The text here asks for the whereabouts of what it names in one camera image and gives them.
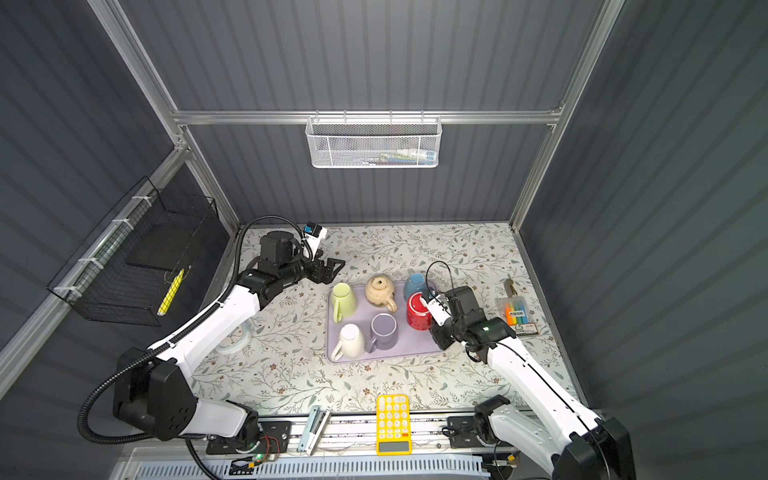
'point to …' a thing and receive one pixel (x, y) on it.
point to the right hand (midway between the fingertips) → (440, 324)
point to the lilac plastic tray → (360, 329)
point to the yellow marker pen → (170, 293)
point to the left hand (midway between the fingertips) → (332, 256)
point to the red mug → (418, 316)
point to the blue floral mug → (416, 283)
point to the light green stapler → (315, 425)
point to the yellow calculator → (393, 425)
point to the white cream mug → (351, 345)
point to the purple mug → (384, 332)
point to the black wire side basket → (130, 265)
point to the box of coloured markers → (516, 312)
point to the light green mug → (344, 301)
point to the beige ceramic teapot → (380, 291)
